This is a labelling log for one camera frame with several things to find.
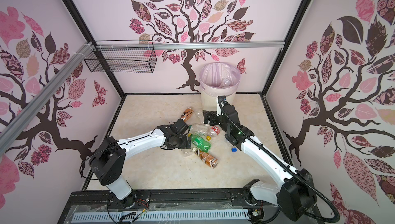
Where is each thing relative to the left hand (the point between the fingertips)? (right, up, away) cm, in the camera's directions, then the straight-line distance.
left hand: (183, 147), depth 87 cm
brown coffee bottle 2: (+13, -4, -5) cm, 15 cm away
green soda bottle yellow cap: (+10, +2, +1) cm, 10 cm away
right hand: (+16, +23, -9) cm, 29 cm away
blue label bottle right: (+29, -1, 0) cm, 29 cm away
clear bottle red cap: (+27, +40, +13) cm, 50 cm away
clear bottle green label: (+9, +9, +12) cm, 17 cm away
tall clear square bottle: (+2, -3, 0) cm, 4 cm away
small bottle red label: (+19, +9, +5) cm, 21 cm away
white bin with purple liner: (+23, +44, +19) cm, 53 cm away
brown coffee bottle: (0, +18, +15) cm, 23 cm away
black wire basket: (-31, +56, +8) cm, 64 cm away
